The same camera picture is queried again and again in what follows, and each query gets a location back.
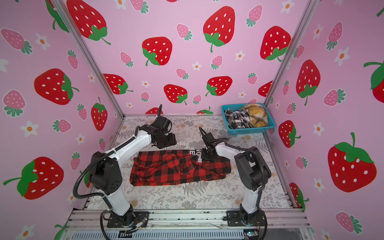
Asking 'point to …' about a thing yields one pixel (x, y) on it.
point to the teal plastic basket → (241, 131)
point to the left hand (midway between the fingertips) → (174, 142)
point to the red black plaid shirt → (156, 167)
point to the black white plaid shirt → (238, 119)
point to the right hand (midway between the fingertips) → (204, 157)
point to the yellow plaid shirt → (258, 115)
